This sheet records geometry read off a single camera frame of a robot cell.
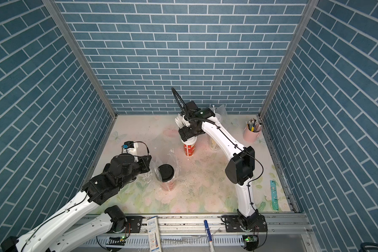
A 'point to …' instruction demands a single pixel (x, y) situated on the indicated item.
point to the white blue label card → (153, 229)
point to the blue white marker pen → (211, 244)
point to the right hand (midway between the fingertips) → (190, 134)
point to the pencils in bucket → (252, 126)
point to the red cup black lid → (166, 173)
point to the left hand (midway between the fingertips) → (157, 158)
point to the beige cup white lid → (213, 145)
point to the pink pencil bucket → (251, 136)
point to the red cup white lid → (189, 145)
